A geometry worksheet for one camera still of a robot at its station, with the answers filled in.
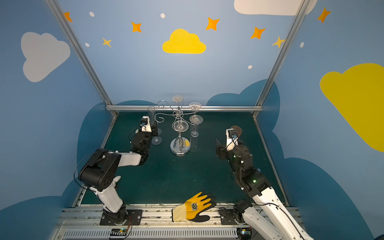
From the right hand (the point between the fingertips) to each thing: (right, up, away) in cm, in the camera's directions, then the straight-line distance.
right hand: (227, 137), depth 70 cm
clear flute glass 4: (-15, +9, +4) cm, 18 cm away
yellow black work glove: (-16, -37, +4) cm, 41 cm away
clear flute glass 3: (-15, +16, +12) cm, 25 cm away
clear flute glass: (-43, +13, +23) cm, 50 cm away
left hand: (-42, +10, +18) cm, 47 cm away
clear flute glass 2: (-42, -4, +31) cm, 52 cm away
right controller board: (+9, -48, +3) cm, 49 cm away
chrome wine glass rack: (-24, +11, +6) cm, 28 cm away
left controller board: (-52, -47, +2) cm, 70 cm away
